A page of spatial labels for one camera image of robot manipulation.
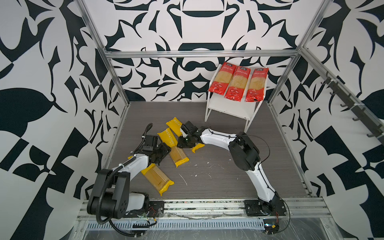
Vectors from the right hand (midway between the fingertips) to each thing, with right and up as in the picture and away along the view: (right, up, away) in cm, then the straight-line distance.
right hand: (178, 145), depth 95 cm
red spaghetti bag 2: (+30, +31, -19) cm, 47 cm away
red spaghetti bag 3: (+43, +35, -15) cm, 57 cm away
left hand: (-5, -1, -4) cm, 7 cm away
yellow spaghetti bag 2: (-9, -16, -13) cm, 23 cm away
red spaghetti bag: (+25, +39, -11) cm, 48 cm away
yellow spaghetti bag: (0, -6, -3) cm, 7 cm away
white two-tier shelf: (+42, +22, -1) cm, 48 cm away
